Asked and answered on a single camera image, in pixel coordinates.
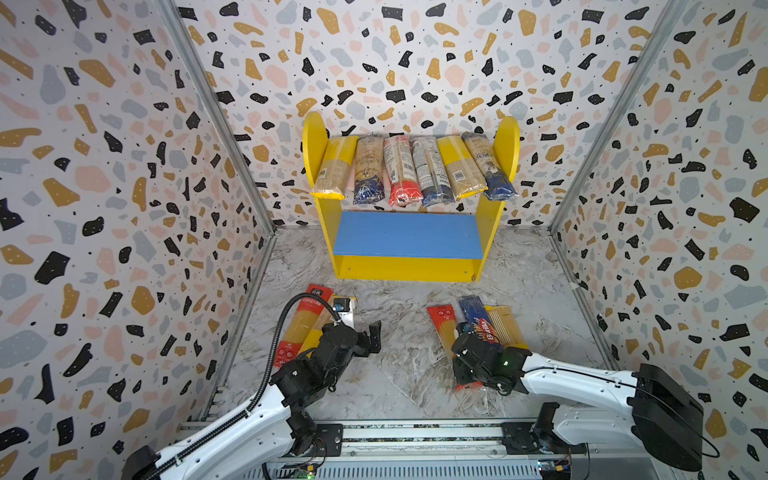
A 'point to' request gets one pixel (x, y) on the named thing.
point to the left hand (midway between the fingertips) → (367, 319)
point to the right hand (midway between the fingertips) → (449, 362)
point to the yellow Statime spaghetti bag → (506, 325)
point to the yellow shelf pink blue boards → (412, 247)
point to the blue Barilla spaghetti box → (471, 308)
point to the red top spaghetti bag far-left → (302, 323)
